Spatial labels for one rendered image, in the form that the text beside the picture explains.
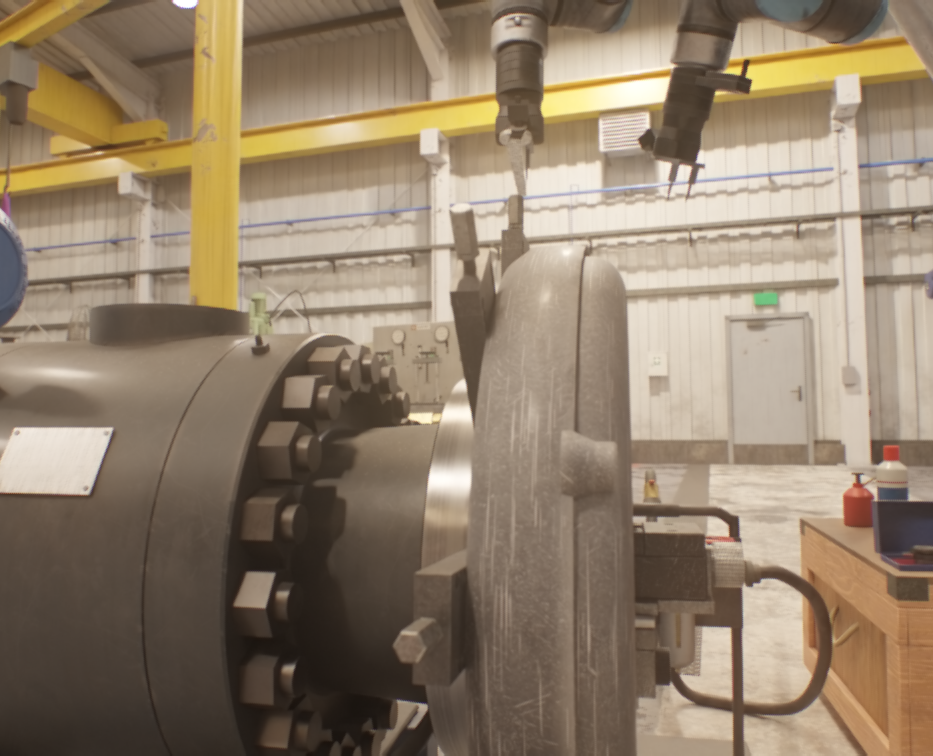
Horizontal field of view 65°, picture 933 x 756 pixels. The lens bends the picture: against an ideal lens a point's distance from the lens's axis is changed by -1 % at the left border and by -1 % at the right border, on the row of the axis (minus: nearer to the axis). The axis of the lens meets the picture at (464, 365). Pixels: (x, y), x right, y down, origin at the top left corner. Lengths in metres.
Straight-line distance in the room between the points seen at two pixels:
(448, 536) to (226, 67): 4.35
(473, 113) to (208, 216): 8.29
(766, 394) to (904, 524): 9.75
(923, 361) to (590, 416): 11.41
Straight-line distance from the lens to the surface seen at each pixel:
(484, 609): 0.58
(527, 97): 1.21
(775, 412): 11.56
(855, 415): 11.37
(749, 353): 11.57
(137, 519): 0.81
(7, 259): 1.04
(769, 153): 12.25
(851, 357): 11.39
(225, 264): 4.55
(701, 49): 1.26
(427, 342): 7.95
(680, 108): 1.26
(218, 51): 4.94
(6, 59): 7.24
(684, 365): 11.61
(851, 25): 1.29
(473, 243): 0.67
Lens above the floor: 0.78
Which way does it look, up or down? 4 degrees up
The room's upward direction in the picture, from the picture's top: straight up
